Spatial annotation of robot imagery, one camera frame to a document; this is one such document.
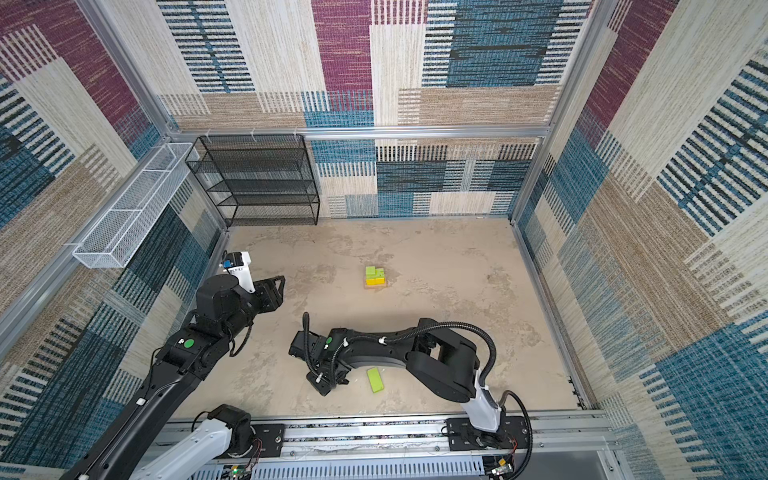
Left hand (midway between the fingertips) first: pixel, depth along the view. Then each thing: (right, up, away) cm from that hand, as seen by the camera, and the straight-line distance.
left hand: (275, 275), depth 73 cm
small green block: (+21, 0, +23) cm, 32 cm away
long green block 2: (+24, -29, +10) cm, 39 cm away
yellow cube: (+22, -5, +28) cm, 35 cm away
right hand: (+12, -30, +8) cm, 33 cm away
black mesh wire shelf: (-19, +31, +36) cm, 51 cm away
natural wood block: (+23, -6, +28) cm, 37 cm away
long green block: (+24, -2, +23) cm, 34 cm away
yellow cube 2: (+25, -4, +26) cm, 36 cm away
